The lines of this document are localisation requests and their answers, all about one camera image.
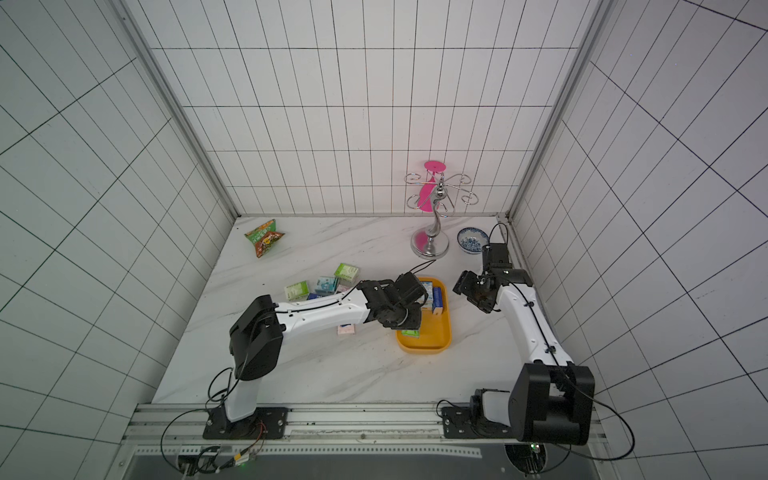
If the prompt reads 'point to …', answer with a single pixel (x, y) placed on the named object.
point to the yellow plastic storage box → (435, 329)
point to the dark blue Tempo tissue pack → (312, 296)
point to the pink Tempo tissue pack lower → (347, 330)
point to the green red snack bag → (264, 236)
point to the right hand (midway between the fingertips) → (454, 288)
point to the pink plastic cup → (425, 201)
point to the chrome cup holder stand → (432, 242)
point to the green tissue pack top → (346, 274)
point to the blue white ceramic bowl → (471, 240)
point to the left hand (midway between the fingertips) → (410, 327)
